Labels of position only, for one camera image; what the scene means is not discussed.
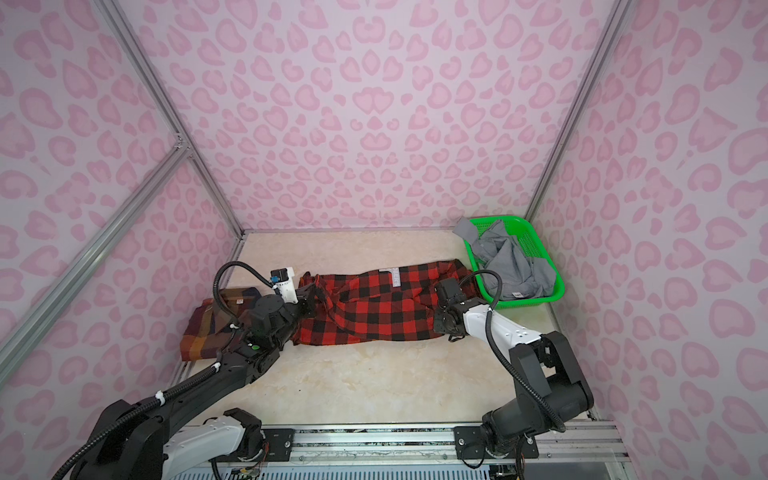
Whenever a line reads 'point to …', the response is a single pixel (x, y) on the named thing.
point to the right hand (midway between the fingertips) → (444, 322)
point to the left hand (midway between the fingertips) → (316, 280)
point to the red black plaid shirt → (375, 304)
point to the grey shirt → (523, 277)
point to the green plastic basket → (517, 226)
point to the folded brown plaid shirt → (207, 330)
